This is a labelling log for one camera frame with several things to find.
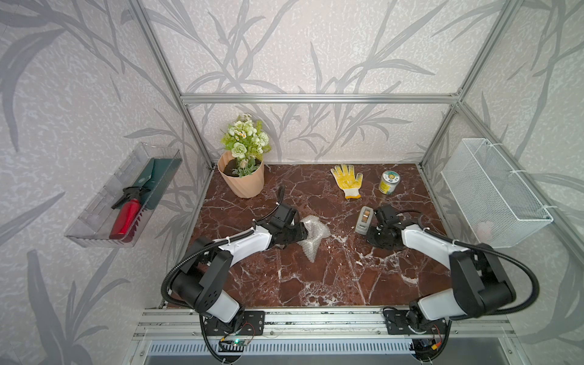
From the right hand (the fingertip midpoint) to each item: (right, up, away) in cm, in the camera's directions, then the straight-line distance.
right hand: (367, 238), depth 92 cm
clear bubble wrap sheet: (-21, +5, -4) cm, 22 cm away
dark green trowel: (-73, +24, -20) cm, 79 cm away
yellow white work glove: (-5, +24, +21) cm, 32 cm away
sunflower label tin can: (+13, +23, +12) cm, 30 cm away
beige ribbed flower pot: (-51, +21, +7) cm, 56 cm away
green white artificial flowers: (-49, +39, 0) cm, 63 cm away
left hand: (-25, +2, -3) cm, 25 cm away
